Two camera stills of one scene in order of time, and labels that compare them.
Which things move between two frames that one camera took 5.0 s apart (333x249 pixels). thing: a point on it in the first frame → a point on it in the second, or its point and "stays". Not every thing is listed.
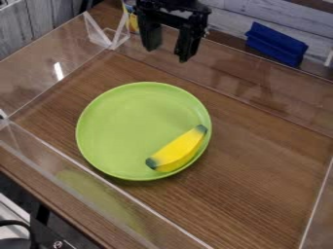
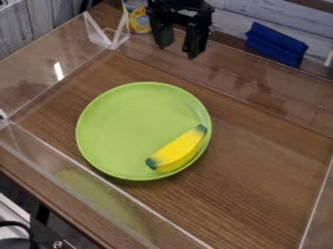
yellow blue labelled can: (132, 19) stays
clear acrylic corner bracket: (106, 37) stays
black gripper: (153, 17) → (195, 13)
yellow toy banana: (180, 151) stays
